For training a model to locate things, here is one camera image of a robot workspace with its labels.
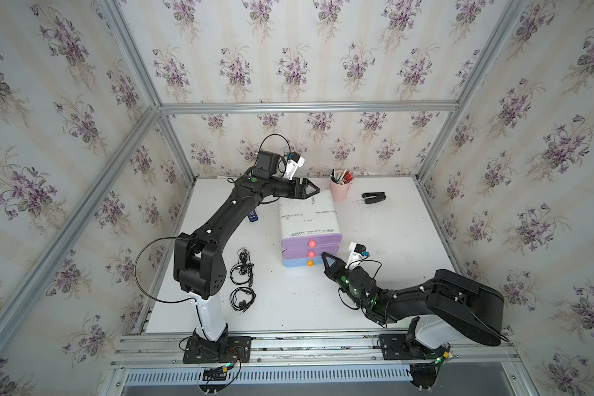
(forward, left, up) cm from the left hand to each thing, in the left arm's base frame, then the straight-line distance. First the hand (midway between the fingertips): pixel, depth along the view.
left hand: (312, 191), depth 81 cm
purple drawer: (-15, +1, -14) cm, 21 cm away
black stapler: (+17, -31, -23) cm, 42 cm away
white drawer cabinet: (-7, -2, -4) cm, 8 cm away
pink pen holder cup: (+16, -14, -18) cm, 28 cm away
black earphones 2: (-29, +23, -26) cm, 45 cm away
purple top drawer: (-15, +1, -6) cm, 17 cm away
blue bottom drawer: (-15, +2, -22) cm, 27 cm away
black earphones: (-17, +25, -25) cm, 39 cm away
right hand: (-16, -4, -14) cm, 22 cm away
